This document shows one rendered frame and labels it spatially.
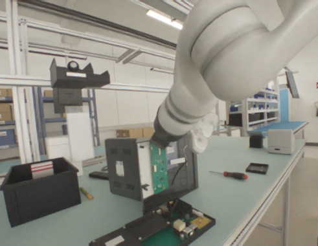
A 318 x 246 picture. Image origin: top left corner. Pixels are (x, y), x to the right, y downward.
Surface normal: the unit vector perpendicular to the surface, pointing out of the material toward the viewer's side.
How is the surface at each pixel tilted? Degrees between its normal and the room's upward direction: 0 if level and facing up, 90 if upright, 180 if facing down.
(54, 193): 90
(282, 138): 90
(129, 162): 90
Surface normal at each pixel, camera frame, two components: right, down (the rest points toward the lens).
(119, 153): -0.50, 0.10
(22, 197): 0.65, 0.00
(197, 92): 0.12, -0.09
